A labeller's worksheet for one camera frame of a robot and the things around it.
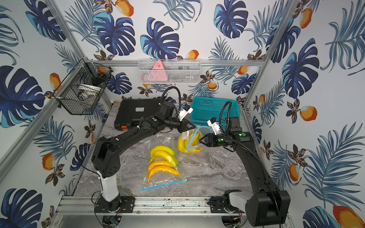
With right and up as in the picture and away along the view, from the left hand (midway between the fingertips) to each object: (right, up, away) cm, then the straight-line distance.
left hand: (195, 124), depth 77 cm
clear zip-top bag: (+4, -3, 0) cm, 5 cm away
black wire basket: (-67, +19, +6) cm, 70 cm away
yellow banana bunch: (-4, -12, -1) cm, 12 cm away
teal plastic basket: (+11, +12, +40) cm, 43 cm away
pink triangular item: (-22, +32, +13) cm, 41 cm away
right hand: (+5, -8, -1) cm, 10 cm away
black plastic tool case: (-49, +9, +33) cm, 59 cm away
